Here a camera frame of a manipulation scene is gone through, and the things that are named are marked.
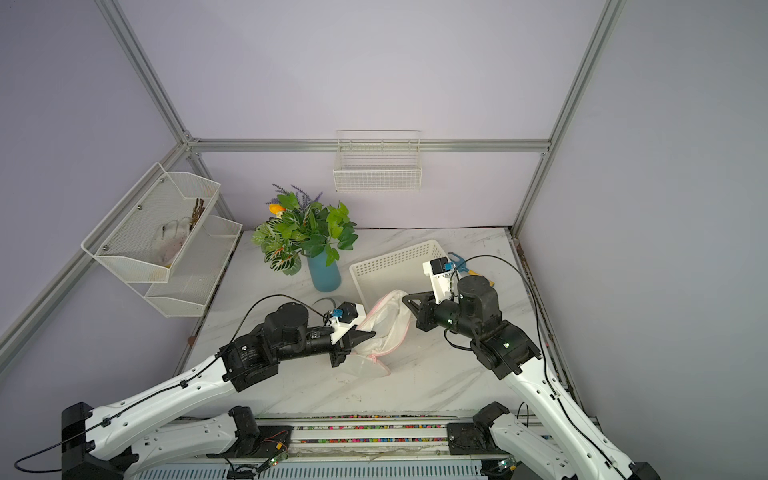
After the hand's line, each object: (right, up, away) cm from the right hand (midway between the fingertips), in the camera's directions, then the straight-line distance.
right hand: (407, 303), depth 68 cm
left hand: (-9, -6, -2) cm, 11 cm away
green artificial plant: (-28, +20, +10) cm, 36 cm away
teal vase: (-27, +4, +34) cm, 43 cm away
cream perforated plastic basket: (0, +6, +40) cm, 40 cm away
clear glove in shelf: (-63, +16, +10) cm, 66 cm away
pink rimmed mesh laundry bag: (-4, -3, -4) cm, 7 cm away
